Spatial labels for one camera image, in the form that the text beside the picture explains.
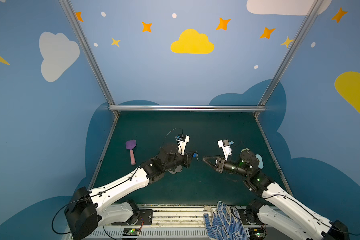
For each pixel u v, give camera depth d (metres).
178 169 0.90
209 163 0.67
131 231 0.71
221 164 0.62
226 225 0.72
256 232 0.72
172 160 0.59
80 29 0.76
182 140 0.65
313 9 0.70
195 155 0.72
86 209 0.39
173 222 0.73
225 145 0.65
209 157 0.67
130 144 1.01
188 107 1.27
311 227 0.42
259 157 0.96
